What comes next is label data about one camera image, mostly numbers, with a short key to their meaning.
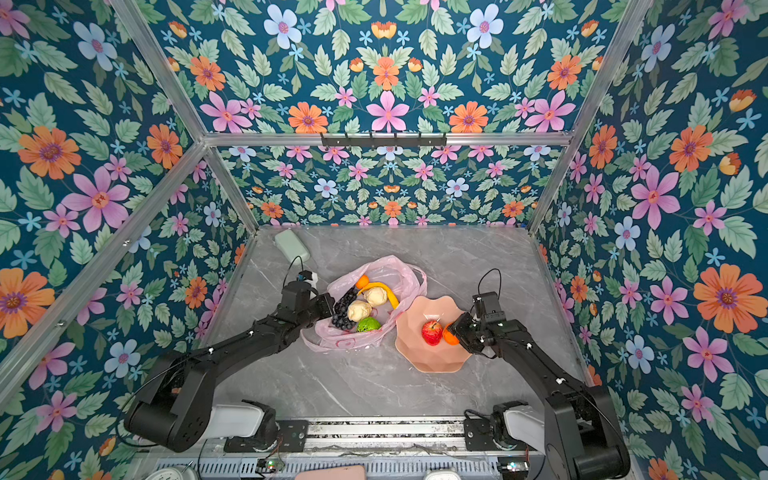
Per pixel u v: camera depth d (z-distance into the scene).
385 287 0.98
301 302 0.71
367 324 0.87
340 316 0.92
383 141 0.93
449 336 0.84
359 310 0.91
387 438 0.75
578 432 0.41
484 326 0.65
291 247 1.12
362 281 0.96
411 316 0.91
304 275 0.80
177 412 0.42
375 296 0.96
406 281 0.96
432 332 0.86
